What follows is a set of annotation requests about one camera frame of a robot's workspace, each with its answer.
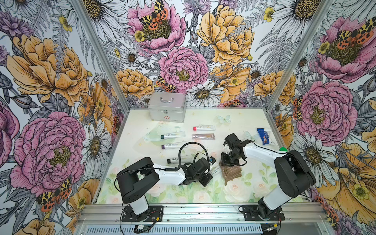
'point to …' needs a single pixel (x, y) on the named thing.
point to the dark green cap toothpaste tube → (175, 134)
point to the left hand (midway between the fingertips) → (207, 178)
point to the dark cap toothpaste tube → (184, 160)
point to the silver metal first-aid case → (167, 106)
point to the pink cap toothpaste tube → (206, 128)
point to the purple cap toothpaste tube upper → (172, 145)
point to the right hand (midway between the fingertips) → (223, 167)
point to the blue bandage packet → (264, 135)
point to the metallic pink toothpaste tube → (209, 136)
